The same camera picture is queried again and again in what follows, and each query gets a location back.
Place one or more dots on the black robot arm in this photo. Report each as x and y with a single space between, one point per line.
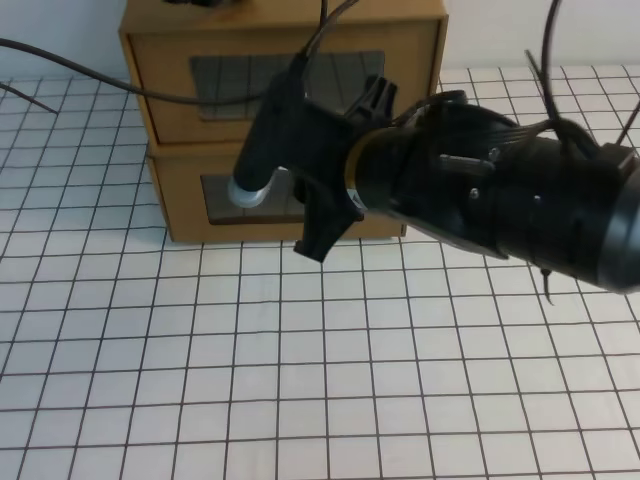
544 193

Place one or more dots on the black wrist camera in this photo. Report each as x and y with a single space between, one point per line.
264 148

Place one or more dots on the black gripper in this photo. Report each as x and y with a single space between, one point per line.
321 142

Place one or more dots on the brown cardboard shoebox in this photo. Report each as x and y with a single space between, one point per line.
226 56
176 171

